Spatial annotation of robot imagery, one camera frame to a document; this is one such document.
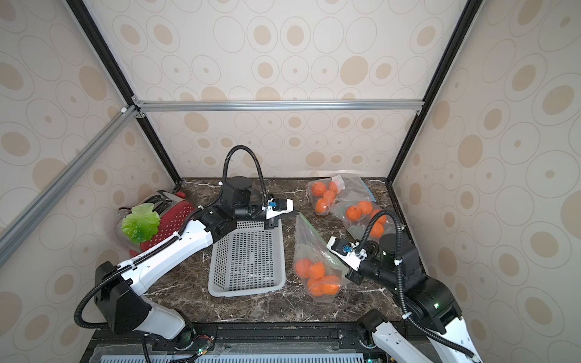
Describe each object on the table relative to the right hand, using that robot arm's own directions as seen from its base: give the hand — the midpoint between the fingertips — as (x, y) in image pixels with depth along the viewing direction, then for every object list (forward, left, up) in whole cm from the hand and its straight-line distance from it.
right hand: (343, 245), depth 61 cm
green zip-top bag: (+1, +5, -20) cm, 20 cm away
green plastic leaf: (+10, +67, -8) cm, 68 cm away
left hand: (+10, +12, +3) cm, 16 cm away
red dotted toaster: (+19, +61, -11) cm, 65 cm away
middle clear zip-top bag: (+42, +2, -26) cm, 49 cm away
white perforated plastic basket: (+8, +33, -29) cm, 44 cm away
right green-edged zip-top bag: (+30, -12, -26) cm, 42 cm away
